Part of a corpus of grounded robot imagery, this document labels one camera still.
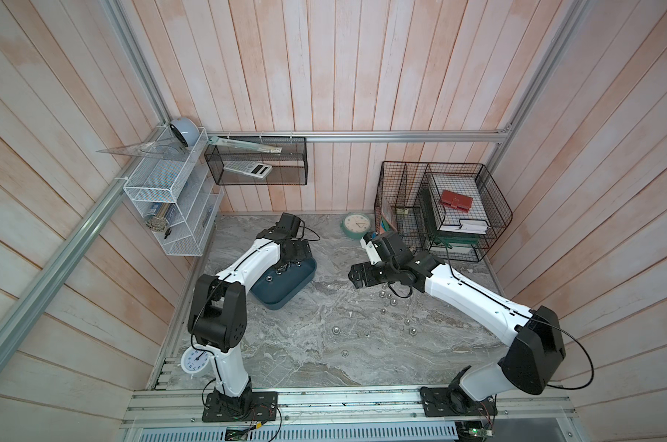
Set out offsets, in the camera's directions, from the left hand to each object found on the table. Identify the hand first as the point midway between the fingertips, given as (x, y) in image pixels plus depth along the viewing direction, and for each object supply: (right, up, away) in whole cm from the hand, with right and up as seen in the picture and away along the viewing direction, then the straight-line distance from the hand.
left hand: (296, 259), depth 93 cm
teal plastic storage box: (-6, -10, +5) cm, 12 cm away
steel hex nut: (+34, -15, 0) cm, 37 cm away
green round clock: (+22, +13, +21) cm, 33 cm away
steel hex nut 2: (+30, -18, -2) cm, 35 cm away
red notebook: (+55, +20, 0) cm, 59 cm away
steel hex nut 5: (+38, -23, -7) cm, 45 cm away
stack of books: (+53, +10, 0) cm, 54 cm away
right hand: (+21, -3, -11) cm, 23 cm away
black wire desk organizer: (+43, +20, +29) cm, 55 cm away
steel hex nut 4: (+37, -20, -5) cm, 43 cm away
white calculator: (-16, +33, +5) cm, 37 cm away
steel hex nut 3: (+13, -22, -7) cm, 27 cm away
